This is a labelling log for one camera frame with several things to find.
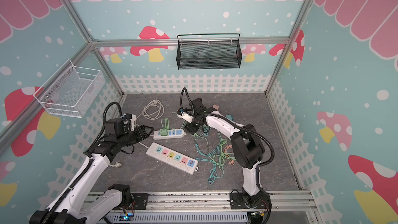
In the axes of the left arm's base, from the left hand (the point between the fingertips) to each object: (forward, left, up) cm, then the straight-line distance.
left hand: (150, 133), depth 79 cm
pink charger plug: (+32, -36, -17) cm, 51 cm away
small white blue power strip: (+8, -7, -15) cm, 18 cm away
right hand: (+11, -19, -7) cm, 23 cm away
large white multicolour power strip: (-8, -11, -14) cm, 19 cm away
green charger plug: (+7, -4, -10) cm, 13 cm away
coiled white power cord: (+27, +8, -16) cm, 33 cm away
